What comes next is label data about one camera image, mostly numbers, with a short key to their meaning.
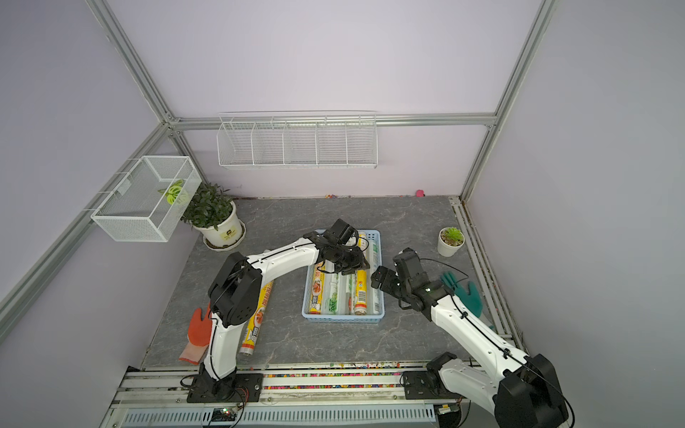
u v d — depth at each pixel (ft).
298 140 3.32
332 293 2.85
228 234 3.31
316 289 2.92
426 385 2.42
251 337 2.56
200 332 2.71
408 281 2.03
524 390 1.28
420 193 4.07
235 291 1.71
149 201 2.71
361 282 2.77
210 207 3.04
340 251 2.54
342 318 2.71
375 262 3.10
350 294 2.88
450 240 3.14
